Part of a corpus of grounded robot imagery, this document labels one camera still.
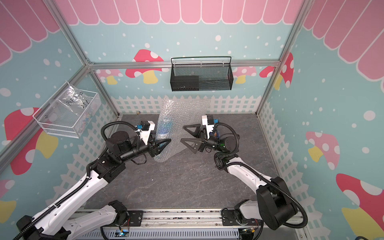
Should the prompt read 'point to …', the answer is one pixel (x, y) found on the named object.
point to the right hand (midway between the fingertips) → (183, 136)
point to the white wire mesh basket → (68, 113)
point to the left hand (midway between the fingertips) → (167, 138)
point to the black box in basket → (185, 83)
